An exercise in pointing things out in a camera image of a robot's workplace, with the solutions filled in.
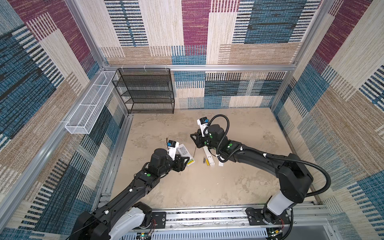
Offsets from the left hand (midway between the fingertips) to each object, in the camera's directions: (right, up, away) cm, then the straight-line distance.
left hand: (185, 155), depth 80 cm
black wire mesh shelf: (-30, +41, +30) cm, 59 cm away
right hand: (+4, +10, +2) cm, 11 cm away
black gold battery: (+11, -5, +14) cm, 19 cm away
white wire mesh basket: (-61, +19, +12) cm, 66 cm away
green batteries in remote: (+3, -7, +13) cm, 15 cm away
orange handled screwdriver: (+5, +1, +5) cm, 7 cm away
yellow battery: (+13, -6, +12) cm, 19 cm away
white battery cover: (+21, -8, +11) cm, 25 cm away
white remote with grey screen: (-1, -2, +16) cm, 16 cm away
